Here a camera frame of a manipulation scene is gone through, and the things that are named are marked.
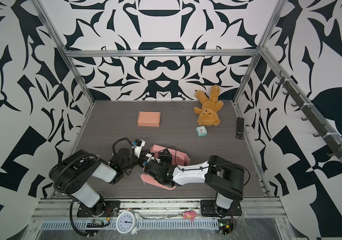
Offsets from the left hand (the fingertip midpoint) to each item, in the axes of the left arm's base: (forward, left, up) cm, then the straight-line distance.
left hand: (153, 150), depth 87 cm
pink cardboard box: (-7, -14, +3) cm, 16 cm away
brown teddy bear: (+25, -36, +2) cm, 44 cm away
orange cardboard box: (+26, +5, -3) cm, 27 cm away
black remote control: (+17, -58, -5) cm, 60 cm away
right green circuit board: (-36, -35, -8) cm, 50 cm away
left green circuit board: (-33, +26, -9) cm, 43 cm away
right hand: (-1, -8, +3) cm, 9 cm away
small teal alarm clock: (+16, -31, -5) cm, 35 cm away
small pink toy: (-31, -18, -3) cm, 36 cm away
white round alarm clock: (-33, +10, -4) cm, 35 cm away
